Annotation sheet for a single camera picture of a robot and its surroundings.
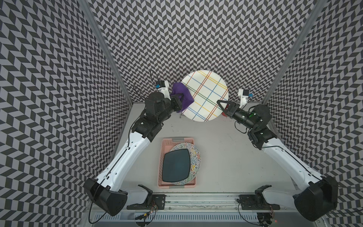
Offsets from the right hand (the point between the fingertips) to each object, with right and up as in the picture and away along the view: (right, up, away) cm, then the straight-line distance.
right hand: (216, 104), depth 66 cm
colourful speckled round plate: (-9, -32, +14) cm, 36 cm away
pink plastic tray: (-28, -24, +26) cm, 45 cm away
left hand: (-16, +4, +1) cm, 16 cm away
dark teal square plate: (-21, -36, +20) cm, 46 cm away
